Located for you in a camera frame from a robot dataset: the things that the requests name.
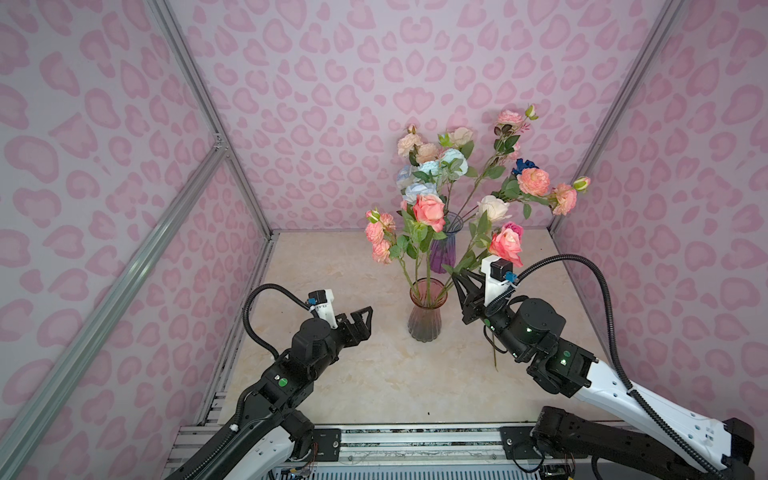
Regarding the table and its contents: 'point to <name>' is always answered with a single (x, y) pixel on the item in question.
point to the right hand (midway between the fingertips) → (456, 272)
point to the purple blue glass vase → (442, 252)
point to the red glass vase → (427, 296)
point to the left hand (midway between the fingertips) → (362, 308)
